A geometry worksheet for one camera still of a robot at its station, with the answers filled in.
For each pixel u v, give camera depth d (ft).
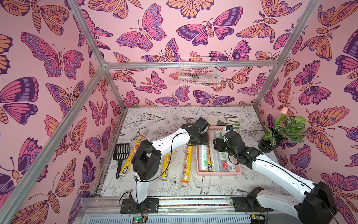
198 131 2.18
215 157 2.87
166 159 2.87
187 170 2.72
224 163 2.75
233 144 2.03
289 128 2.44
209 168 2.73
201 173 2.67
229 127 2.39
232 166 2.73
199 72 3.13
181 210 2.39
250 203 2.16
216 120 3.63
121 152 3.10
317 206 1.25
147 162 1.59
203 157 2.65
